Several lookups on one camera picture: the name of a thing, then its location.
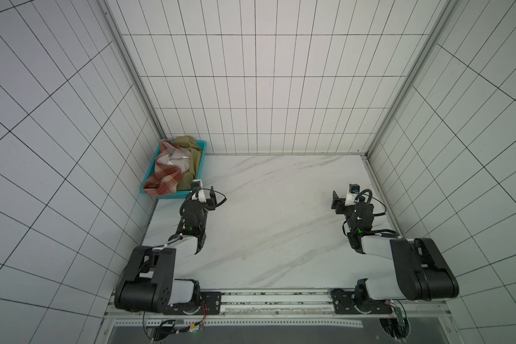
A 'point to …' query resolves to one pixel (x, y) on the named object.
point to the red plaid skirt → (171, 163)
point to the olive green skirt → (186, 179)
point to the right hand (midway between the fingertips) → (348, 189)
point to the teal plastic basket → (177, 194)
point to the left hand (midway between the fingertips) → (204, 190)
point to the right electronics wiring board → (398, 327)
